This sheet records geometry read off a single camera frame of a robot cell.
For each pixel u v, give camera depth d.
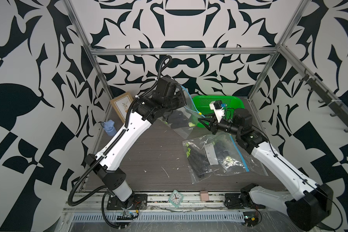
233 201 0.74
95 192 0.46
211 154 0.83
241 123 0.55
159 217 0.78
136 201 0.73
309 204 0.37
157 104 0.48
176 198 0.74
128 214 0.70
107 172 0.39
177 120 0.84
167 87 0.48
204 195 0.75
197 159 0.86
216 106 0.60
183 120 0.83
